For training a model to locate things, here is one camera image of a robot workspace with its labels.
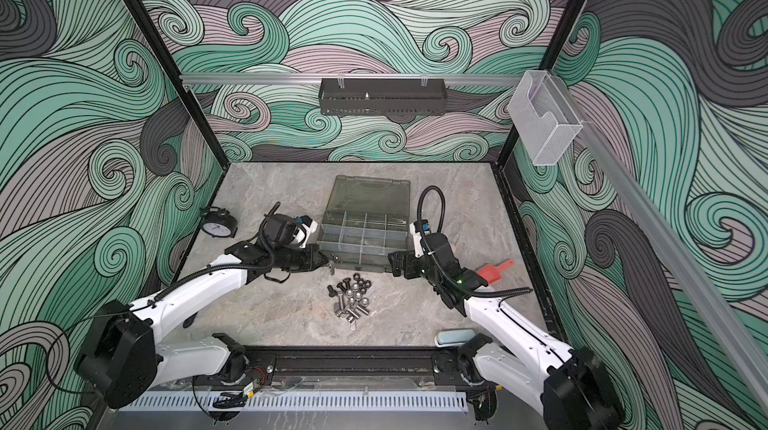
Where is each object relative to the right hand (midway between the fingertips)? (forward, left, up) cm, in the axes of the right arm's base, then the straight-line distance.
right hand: (403, 254), depth 82 cm
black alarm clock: (+12, +58, -2) cm, 59 cm away
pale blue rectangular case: (-19, -13, -8) cm, 25 cm away
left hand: (-2, +21, 0) cm, 21 cm away
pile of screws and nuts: (-9, +15, -11) cm, 20 cm away
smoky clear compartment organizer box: (+22, +12, -16) cm, 30 cm away
